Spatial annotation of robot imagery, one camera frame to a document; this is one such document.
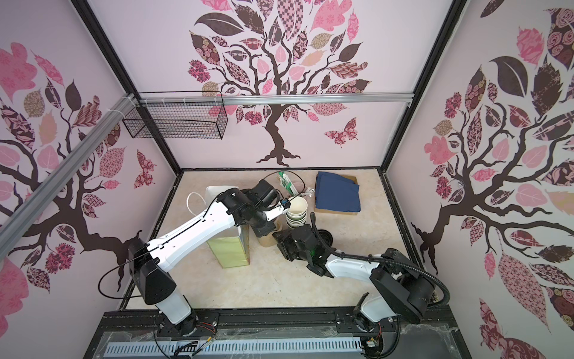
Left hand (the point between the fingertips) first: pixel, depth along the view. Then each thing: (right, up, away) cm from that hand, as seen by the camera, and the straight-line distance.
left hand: (264, 227), depth 78 cm
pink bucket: (+13, +15, +21) cm, 29 cm away
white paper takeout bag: (-12, -8, +2) cm, 15 cm away
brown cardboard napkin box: (+25, +4, +20) cm, 33 cm away
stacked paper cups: (+12, +4, +4) cm, 13 cm away
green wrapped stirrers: (+8, +16, +12) cm, 22 cm away
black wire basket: (-39, +46, +17) cm, 63 cm away
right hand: (+2, -4, +4) cm, 6 cm away
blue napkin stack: (+32, +12, +29) cm, 45 cm away
